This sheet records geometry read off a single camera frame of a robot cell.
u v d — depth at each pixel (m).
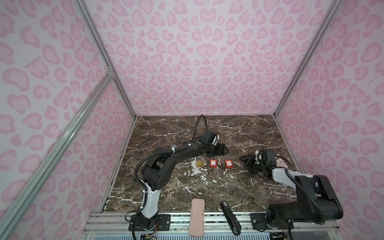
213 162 0.93
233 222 0.69
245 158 0.84
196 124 1.14
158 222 0.72
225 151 0.83
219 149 0.80
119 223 0.75
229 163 0.92
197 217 0.73
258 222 0.73
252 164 0.82
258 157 0.81
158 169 0.51
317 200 0.43
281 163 0.90
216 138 0.76
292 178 0.48
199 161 0.94
